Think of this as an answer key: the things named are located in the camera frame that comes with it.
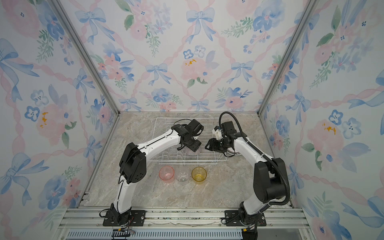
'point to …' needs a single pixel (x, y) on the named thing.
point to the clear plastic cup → (182, 177)
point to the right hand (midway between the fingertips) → (209, 146)
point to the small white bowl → (190, 152)
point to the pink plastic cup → (166, 173)
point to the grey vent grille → (159, 234)
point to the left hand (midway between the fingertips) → (195, 143)
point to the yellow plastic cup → (199, 174)
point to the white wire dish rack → (173, 156)
